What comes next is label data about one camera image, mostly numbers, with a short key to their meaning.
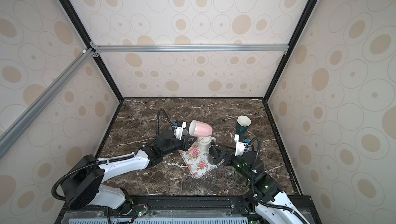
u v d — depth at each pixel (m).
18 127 0.54
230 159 0.62
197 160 0.88
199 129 0.78
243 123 0.97
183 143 0.71
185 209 0.73
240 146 0.64
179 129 0.73
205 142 0.87
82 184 0.42
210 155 0.81
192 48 0.92
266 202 0.50
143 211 0.71
